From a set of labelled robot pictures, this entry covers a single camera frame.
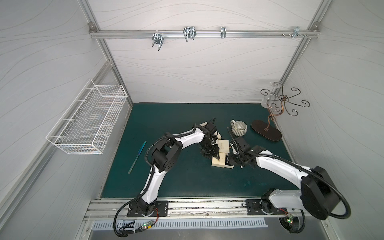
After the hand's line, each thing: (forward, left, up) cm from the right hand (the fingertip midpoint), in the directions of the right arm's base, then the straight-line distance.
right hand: (230, 158), depth 87 cm
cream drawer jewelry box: (+9, +9, +12) cm, 17 cm away
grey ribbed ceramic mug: (+24, -8, -2) cm, 26 cm away
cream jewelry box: (-2, +6, -1) cm, 6 cm away
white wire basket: (0, +72, +28) cm, 77 cm away
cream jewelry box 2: (+8, +4, -1) cm, 9 cm away
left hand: (0, +8, -1) cm, 9 cm away
